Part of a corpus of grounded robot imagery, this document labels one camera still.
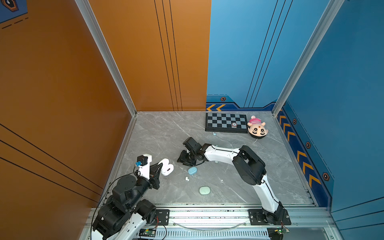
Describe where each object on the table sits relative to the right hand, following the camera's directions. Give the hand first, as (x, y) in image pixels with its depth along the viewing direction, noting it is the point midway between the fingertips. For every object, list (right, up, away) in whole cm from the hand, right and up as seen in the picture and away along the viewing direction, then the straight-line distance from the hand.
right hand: (177, 162), depth 91 cm
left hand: (-4, +6, -25) cm, 26 cm away
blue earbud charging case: (+9, -4, -4) cm, 11 cm away
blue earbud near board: (+24, +17, +15) cm, 33 cm away
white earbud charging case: (-1, +4, -26) cm, 26 cm away
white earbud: (+6, -8, -6) cm, 12 cm away
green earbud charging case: (+16, -12, -10) cm, 23 cm away
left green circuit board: (-12, -29, -19) cm, 37 cm away
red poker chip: (+39, +23, +18) cm, 49 cm away
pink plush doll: (+52, +20, +9) cm, 57 cm away
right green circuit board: (+52, -26, -22) cm, 62 cm away
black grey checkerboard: (+32, +25, +18) cm, 44 cm away
